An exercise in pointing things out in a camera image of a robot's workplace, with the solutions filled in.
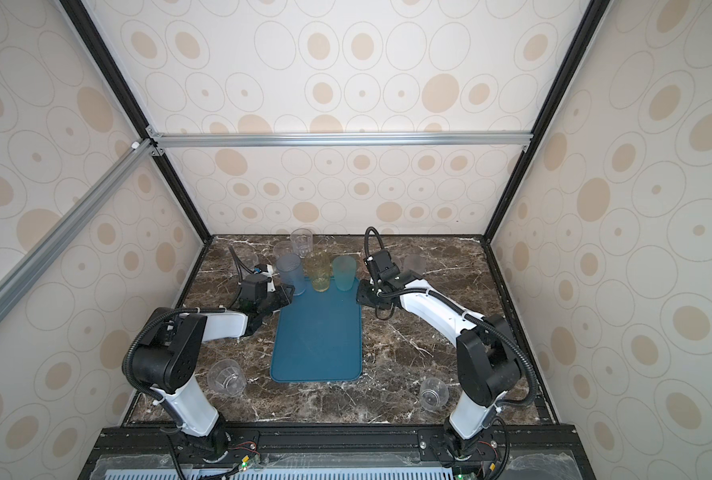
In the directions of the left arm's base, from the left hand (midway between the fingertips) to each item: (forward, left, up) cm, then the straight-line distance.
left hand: (299, 281), depth 96 cm
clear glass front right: (-32, -40, -7) cm, 52 cm away
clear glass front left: (-29, +17, -6) cm, 34 cm away
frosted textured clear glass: (+11, -39, -3) cm, 41 cm away
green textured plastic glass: (+7, -15, -2) cm, 16 cm away
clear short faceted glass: (+19, +10, -6) cm, 23 cm away
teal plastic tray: (-16, -7, -7) cm, 19 cm away
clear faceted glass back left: (+23, +3, -6) cm, 24 cm away
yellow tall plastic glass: (+4, -6, +3) cm, 8 cm away
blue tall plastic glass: (+5, +3, -1) cm, 6 cm away
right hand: (-8, -20, +3) cm, 22 cm away
